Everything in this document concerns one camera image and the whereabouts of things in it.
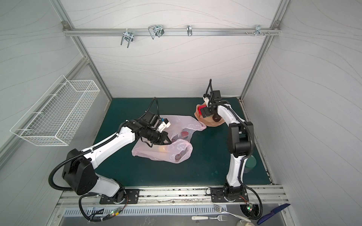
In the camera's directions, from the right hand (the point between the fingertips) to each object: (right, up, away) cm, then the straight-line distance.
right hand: (211, 106), depth 99 cm
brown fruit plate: (-1, -11, +5) cm, 12 cm away
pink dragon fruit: (-8, -1, +3) cm, 9 cm away
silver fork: (-1, -53, -29) cm, 60 cm away
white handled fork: (-1, -56, -31) cm, 64 cm away
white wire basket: (-83, -6, -30) cm, 89 cm away
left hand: (-26, -20, -22) cm, 39 cm away
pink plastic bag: (-22, -17, -14) cm, 31 cm away
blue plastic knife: (+25, -53, -30) cm, 66 cm away
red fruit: (-19, -19, -2) cm, 27 cm away
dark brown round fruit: (+4, -9, +3) cm, 10 cm away
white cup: (+6, -51, -40) cm, 65 cm away
